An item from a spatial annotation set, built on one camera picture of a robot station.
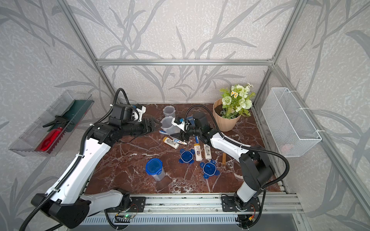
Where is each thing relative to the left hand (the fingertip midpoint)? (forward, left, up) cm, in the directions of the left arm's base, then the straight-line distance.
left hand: (158, 127), depth 69 cm
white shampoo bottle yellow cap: (0, -20, -28) cm, 35 cm away
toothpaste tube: (+8, -8, -28) cm, 31 cm away
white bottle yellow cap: (+7, -2, -28) cm, 29 cm away
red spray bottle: (-1, +44, +4) cm, 44 cm away
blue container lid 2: (-10, -27, -29) cm, 41 cm away
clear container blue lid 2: (+26, 0, -17) cm, 31 cm away
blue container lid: (-2, -13, -30) cm, 33 cm away
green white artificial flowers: (+22, -44, -2) cm, 49 cm away
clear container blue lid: (0, -5, -1) cm, 6 cm away
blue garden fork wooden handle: (-3, -37, -28) cm, 46 cm away
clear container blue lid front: (-13, +4, -20) cm, 24 cm away
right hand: (+6, -6, -9) cm, 12 cm away
